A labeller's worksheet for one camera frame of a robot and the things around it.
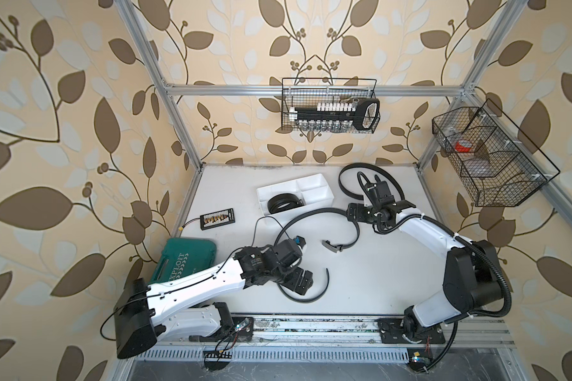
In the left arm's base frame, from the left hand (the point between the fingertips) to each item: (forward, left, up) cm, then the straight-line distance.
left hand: (300, 276), depth 74 cm
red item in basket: (+38, -55, +21) cm, 70 cm away
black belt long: (+14, -13, -8) cm, 21 cm away
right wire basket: (+27, -61, +23) cm, 71 cm away
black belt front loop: (+31, +7, -2) cm, 32 cm away
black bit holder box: (+27, +35, -11) cm, 45 cm away
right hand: (+25, -23, -2) cm, 34 cm away
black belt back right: (+60, -36, -10) cm, 70 cm away
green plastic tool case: (+10, +43, -8) cm, 44 cm away
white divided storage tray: (+41, -6, -7) cm, 42 cm away
